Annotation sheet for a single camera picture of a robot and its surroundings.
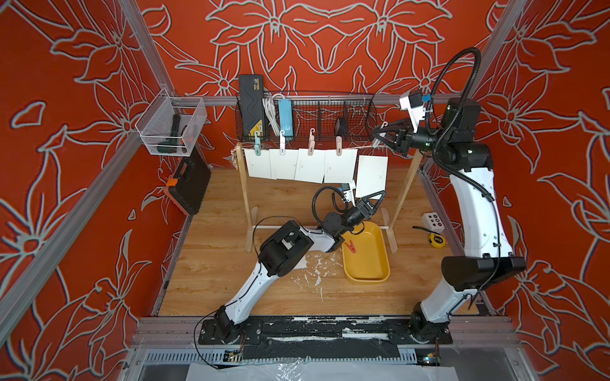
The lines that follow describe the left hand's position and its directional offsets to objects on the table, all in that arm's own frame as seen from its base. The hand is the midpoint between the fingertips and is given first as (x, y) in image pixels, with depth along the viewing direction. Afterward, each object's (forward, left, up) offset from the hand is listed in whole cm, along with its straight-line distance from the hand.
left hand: (387, 194), depth 73 cm
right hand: (+4, +9, +21) cm, 23 cm away
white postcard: (+5, +5, +3) cm, 8 cm away
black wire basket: (+39, +19, +3) cm, 43 cm away
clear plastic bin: (+25, +80, +6) cm, 84 cm away
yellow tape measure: (-1, -26, -25) cm, 36 cm away
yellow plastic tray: (-7, +1, -30) cm, 31 cm away
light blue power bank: (+30, +35, +6) cm, 47 cm away
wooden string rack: (+4, -8, -23) cm, 24 cm away
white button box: (+7, -26, -24) cm, 36 cm away
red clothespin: (-4, +7, -28) cm, 29 cm away
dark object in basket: (+32, +14, +4) cm, 35 cm away
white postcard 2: (-24, +25, -2) cm, 35 cm away
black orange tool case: (+12, +75, -13) cm, 77 cm away
